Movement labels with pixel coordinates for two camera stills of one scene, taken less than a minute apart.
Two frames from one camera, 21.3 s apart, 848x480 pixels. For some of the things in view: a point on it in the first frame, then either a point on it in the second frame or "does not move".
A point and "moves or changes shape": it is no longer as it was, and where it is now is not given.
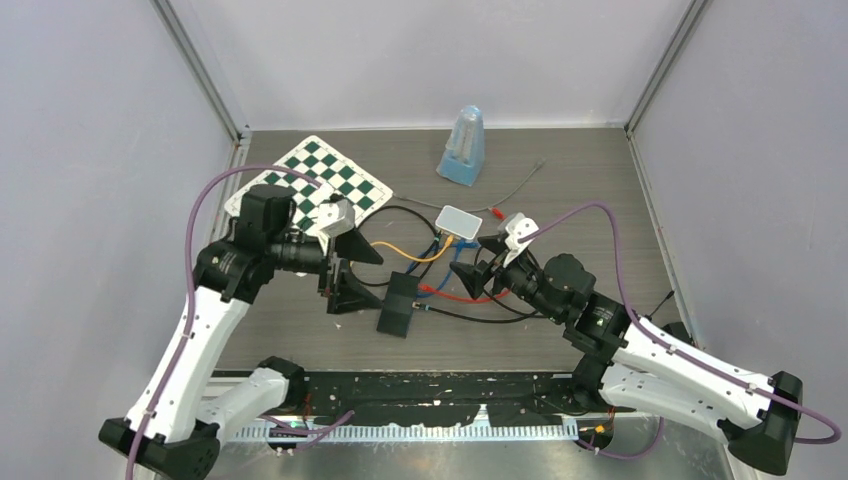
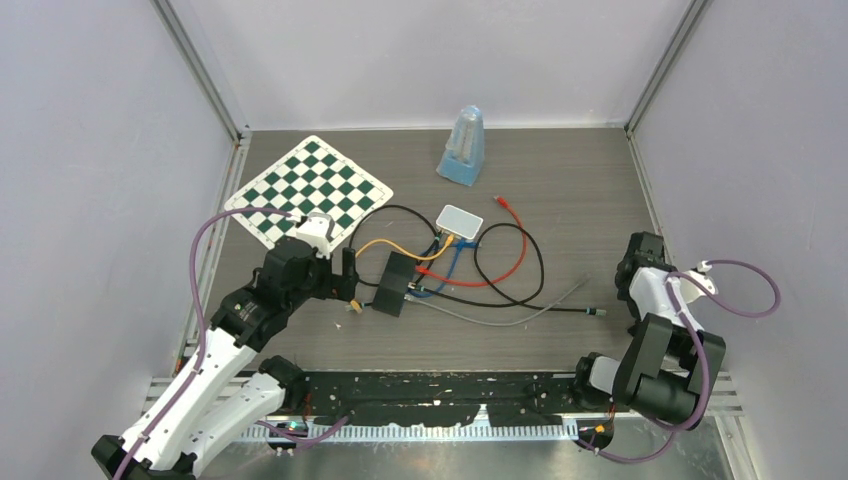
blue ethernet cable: [458, 245] does not move
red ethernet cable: [428, 288] moves or changes shape
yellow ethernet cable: [416, 259] does not move
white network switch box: [461, 224] does not move
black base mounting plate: [424, 397] does not move
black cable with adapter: [515, 320] moves or changes shape
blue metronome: [465, 147] does not move
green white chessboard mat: [339, 176] does not move
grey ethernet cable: [481, 209] moves or changes shape
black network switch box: [399, 304] moves or changes shape
